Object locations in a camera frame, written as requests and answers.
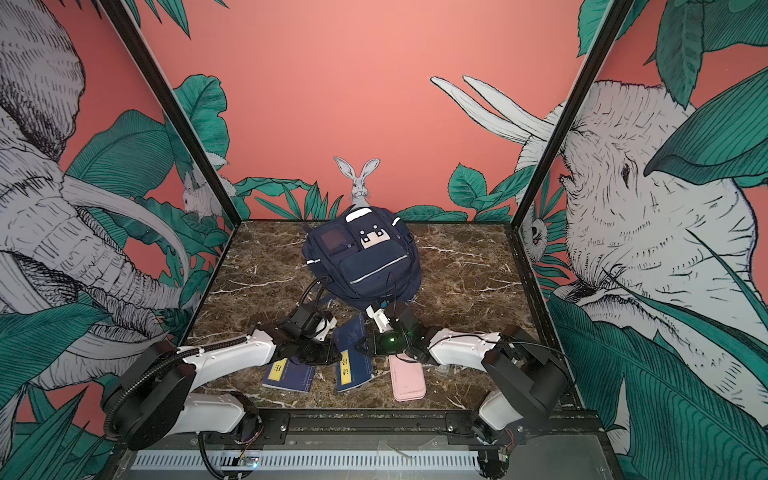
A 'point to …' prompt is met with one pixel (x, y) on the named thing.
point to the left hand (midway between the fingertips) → (342, 355)
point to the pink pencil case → (407, 378)
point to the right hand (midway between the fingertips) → (354, 349)
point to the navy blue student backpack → (364, 257)
